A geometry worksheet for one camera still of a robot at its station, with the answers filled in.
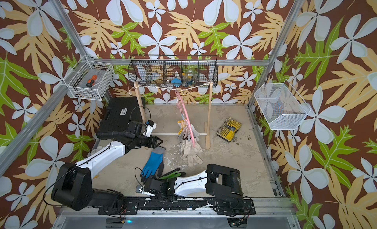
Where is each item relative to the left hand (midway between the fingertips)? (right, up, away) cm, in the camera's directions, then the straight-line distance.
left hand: (159, 138), depth 87 cm
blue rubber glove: (-2, -17, -3) cm, 17 cm away
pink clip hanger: (+17, +8, +4) cm, 19 cm away
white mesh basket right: (+71, +18, -6) cm, 74 cm away
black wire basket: (+8, +44, +11) cm, 46 cm away
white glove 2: (-42, -8, +9) cm, 43 cm away
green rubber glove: (+9, -21, -3) cm, 23 cm away
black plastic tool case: (-33, +17, +20) cm, 42 cm away
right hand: (-3, -27, -7) cm, 28 cm away
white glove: (+17, -7, -1) cm, 19 cm away
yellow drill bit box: (+46, +4, +14) cm, 48 cm away
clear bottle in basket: (+19, +40, +8) cm, 45 cm away
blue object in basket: (+10, +35, +6) cm, 37 cm away
